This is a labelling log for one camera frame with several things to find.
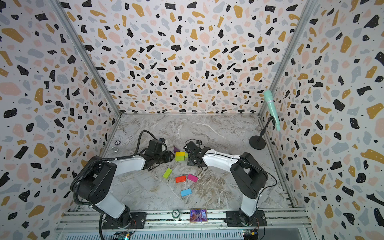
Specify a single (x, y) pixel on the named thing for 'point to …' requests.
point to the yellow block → (180, 154)
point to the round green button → (175, 213)
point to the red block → (180, 179)
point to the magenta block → (192, 178)
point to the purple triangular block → (175, 149)
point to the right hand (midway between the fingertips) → (196, 161)
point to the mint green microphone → (270, 99)
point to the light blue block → (186, 192)
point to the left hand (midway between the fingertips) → (177, 155)
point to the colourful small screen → (198, 215)
